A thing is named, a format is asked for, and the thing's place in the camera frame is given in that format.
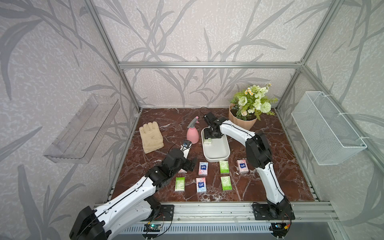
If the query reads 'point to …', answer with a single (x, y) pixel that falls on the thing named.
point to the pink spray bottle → (192, 136)
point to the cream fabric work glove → (152, 137)
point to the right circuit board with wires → (279, 227)
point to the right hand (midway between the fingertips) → (209, 134)
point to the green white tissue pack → (180, 184)
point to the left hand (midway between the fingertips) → (190, 154)
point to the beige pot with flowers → (246, 106)
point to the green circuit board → (152, 227)
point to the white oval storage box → (215, 149)
